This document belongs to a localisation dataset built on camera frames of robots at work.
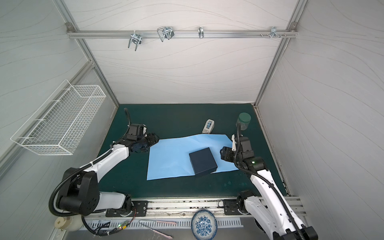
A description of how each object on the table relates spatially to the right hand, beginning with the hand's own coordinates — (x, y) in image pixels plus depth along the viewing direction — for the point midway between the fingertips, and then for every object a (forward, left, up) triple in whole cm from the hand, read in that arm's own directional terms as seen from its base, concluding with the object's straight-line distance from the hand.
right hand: (229, 148), depth 80 cm
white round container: (-37, +71, -6) cm, 80 cm away
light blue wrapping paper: (-1, +23, -9) cm, 25 cm away
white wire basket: (-2, +82, +19) cm, 84 cm away
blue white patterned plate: (-34, +13, -13) cm, 38 cm away
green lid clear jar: (+25, -13, -4) cm, 28 cm away
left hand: (+7, +41, -3) cm, 42 cm away
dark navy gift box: (-6, +14, -7) cm, 17 cm away
